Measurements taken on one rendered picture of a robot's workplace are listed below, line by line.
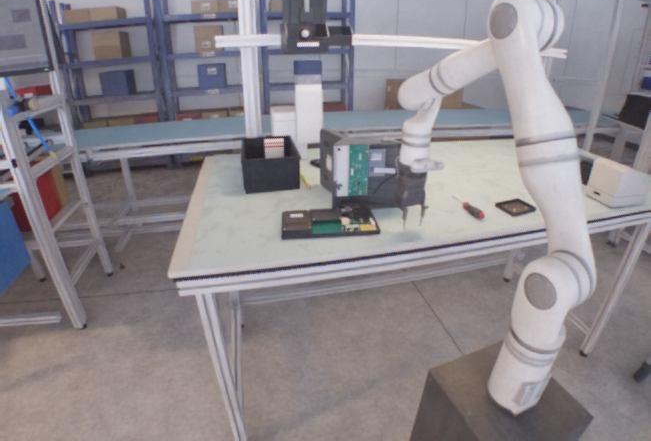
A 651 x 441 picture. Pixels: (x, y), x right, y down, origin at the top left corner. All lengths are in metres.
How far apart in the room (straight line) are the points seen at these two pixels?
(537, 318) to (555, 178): 0.22
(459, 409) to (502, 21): 0.69
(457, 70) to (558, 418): 0.70
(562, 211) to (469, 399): 0.41
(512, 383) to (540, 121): 0.46
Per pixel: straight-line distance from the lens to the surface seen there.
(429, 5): 5.69
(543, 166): 0.57
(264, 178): 1.17
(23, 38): 1.64
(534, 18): 0.60
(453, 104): 4.78
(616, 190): 1.41
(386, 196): 1.09
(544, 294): 0.59
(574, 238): 0.63
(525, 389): 0.73
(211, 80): 4.52
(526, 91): 0.58
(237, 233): 0.95
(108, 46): 4.80
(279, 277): 0.88
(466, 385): 0.80
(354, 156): 0.99
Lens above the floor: 1.47
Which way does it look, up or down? 24 degrees down
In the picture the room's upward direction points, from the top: straight up
